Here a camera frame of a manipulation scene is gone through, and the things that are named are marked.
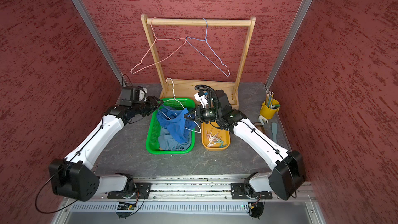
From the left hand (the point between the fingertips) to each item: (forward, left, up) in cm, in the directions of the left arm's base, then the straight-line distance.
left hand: (160, 106), depth 81 cm
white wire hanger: (-6, -14, +8) cm, 17 cm away
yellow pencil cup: (+10, -66, -13) cm, 68 cm away
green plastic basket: (-15, +5, -16) cm, 23 cm away
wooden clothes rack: (+37, -5, -25) cm, 45 cm away
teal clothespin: (-13, -34, -21) cm, 42 cm away
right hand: (-12, -15, +5) cm, 20 cm away
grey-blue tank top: (-14, -3, -14) cm, 20 cm away
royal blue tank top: (-7, -8, -2) cm, 11 cm away
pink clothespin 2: (-8, -33, -21) cm, 40 cm away
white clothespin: (-12, -27, -21) cm, 36 cm away
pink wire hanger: (+35, +4, +7) cm, 36 cm away
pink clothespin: (-9, -31, -19) cm, 37 cm away
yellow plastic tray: (-8, -29, -21) cm, 37 cm away
